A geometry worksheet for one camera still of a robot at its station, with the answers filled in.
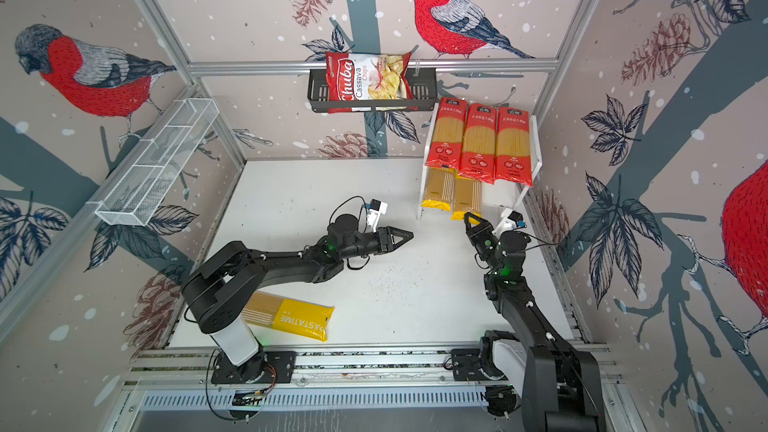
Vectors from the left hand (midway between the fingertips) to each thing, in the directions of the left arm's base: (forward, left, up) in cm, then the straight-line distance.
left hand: (411, 241), depth 76 cm
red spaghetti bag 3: (+17, -26, +17) cm, 36 cm away
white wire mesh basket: (+8, +68, +12) cm, 70 cm away
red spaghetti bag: (+23, -11, +16) cm, 30 cm away
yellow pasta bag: (+15, -17, -1) cm, 23 cm away
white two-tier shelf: (+16, -26, -2) cm, 31 cm away
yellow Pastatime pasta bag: (-14, +29, -17) cm, 37 cm away
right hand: (+8, -15, -1) cm, 16 cm away
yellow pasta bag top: (+20, -10, -1) cm, 22 cm away
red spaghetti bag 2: (+13, -16, +17) cm, 27 cm away
